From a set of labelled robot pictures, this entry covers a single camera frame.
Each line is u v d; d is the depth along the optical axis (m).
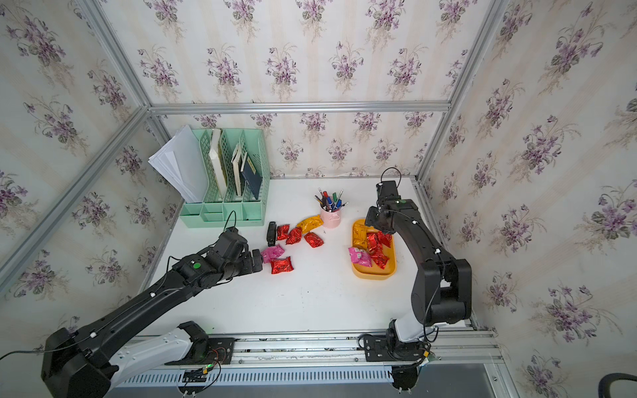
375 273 0.86
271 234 0.98
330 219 0.98
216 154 0.93
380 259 0.90
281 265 0.88
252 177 1.10
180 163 0.93
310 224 1.00
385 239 0.92
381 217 0.63
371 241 0.95
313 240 0.96
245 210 1.01
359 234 0.96
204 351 0.68
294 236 0.96
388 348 0.73
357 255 0.85
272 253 0.93
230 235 0.61
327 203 0.97
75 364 0.37
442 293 0.43
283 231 0.96
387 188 0.69
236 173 1.01
